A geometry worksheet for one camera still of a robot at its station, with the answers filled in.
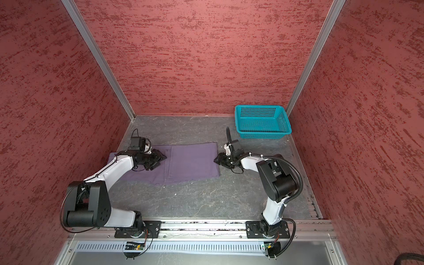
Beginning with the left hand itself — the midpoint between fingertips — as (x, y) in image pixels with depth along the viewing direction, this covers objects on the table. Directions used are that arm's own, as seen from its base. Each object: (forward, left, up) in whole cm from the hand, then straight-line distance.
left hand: (164, 162), depth 89 cm
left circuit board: (-37, +9, -10) cm, 40 cm away
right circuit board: (-38, -55, -9) cm, 67 cm away
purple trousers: (+4, -9, -6) cm, 12 cm away
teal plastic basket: (+38, -62, -7) cm, 73 cm away
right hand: (+2, -29, -6) cm, 30 cm away
